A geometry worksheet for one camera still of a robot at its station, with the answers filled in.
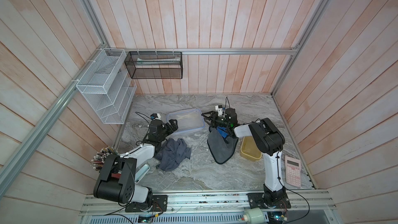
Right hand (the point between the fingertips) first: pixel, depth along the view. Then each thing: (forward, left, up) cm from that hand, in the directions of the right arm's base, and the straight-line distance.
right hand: (202, 116), depth 96 cm
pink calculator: (-30, -50, -9) cm, 59 cm away
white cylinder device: (-51, -22, -1) cm, 56 cm away
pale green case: (-34, +32, -5) cm, 47 cm away
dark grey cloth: (-23, +17, -4) cm, 29 cm away
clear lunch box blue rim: (+1, +9, -6) cm, 11 cm away
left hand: (-7, +18, +1) cm, 19 cm away
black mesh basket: (+31, +32, +17) cm, 48 cm away
